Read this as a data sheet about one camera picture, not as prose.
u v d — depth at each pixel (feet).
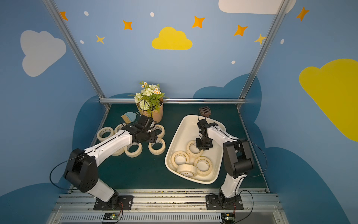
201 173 2.68
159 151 2.99
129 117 3.75
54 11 2.31
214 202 2.45
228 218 2.39
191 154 2.89
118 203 2.36
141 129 2.17
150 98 2.88
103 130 3.32
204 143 2.63
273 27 2.52
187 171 2.47
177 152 2.97
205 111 3.78
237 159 1.59
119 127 3.42
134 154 2.97
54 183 1.45
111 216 2.35
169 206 2.42
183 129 3.43
